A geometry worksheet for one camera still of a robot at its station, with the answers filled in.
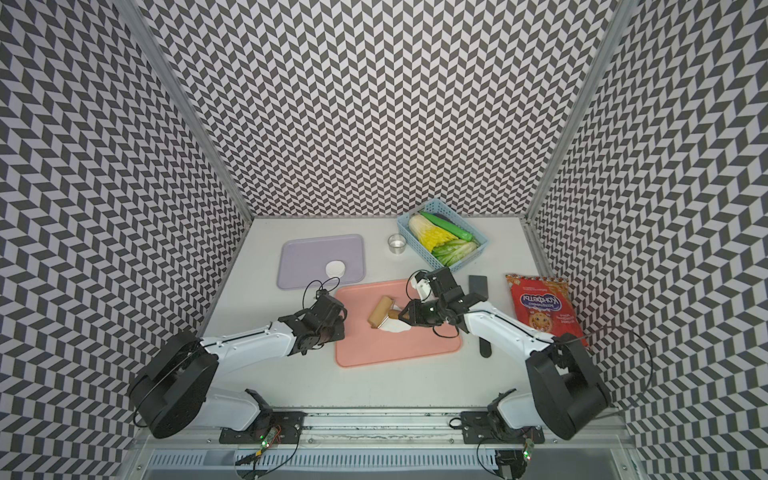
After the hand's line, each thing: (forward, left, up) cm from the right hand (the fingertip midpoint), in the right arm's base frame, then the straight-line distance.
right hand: (406, 324), depth 83 cm
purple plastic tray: (+26, +36, -5) cm, 44 cm away
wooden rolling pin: (+6, +8, -5) cm, 11 cm away
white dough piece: (+2, +4, -6) cm, 7 cm away
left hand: (+1, +21, -7) cm, 22 cm away
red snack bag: (+8, -44, -5) cm, 44 cm away
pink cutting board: (-2, +13, -11) cm, 17 cm away
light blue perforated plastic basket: (+46, -14, -3) cm, 49 cm away
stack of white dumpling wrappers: (+23, +24, -5) cm, 34 cm away
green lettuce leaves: (+26, -17, 0) cm, 31 cm away
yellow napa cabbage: (+33, -8, 0) cm, 34 cm away
